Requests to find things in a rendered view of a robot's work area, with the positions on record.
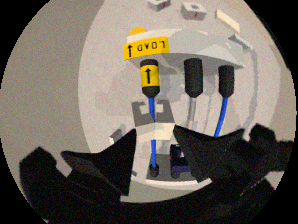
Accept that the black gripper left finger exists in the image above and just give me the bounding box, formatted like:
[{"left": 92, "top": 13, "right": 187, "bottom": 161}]
[{"left": 60, "top": 128, "right": 137, "bottom": 196}]

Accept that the yellow short cylinder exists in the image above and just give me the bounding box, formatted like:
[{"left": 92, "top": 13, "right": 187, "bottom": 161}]
[{"left": 129, "top": 27, "right": 146, "bottom": 35}]

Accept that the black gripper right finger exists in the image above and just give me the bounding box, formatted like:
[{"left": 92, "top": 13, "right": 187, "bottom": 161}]
[{"left": 173, "top": 124, "right": 246, "bottom": 183}]

